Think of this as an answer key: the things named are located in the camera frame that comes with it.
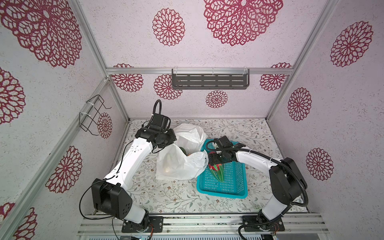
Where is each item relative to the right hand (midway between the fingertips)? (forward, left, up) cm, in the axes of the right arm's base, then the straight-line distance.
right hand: (214, 158), depth 91 cm
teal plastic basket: (-13, -12, -5) cm, 18 cm away
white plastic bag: (-10, +16, +15) cm, 24 cm away
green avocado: (+7, +19, -4) cm, 21 cm away
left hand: (+1, +23, +15) cm, 28 cm away
